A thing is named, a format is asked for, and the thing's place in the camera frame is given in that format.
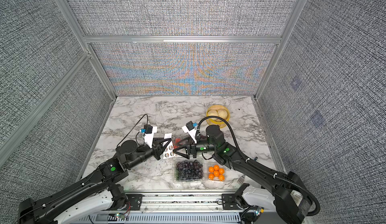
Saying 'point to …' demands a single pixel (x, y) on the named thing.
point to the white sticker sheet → (169, 151)
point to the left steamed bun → (213, 112)
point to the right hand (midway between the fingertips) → (175, 146)
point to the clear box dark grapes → (191, 171)
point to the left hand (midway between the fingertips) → (173, 139)
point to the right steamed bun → (222, 113)
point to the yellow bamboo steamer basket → (221, 123)
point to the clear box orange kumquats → (216, 173)
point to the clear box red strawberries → (177, 142)
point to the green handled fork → (240, 180)
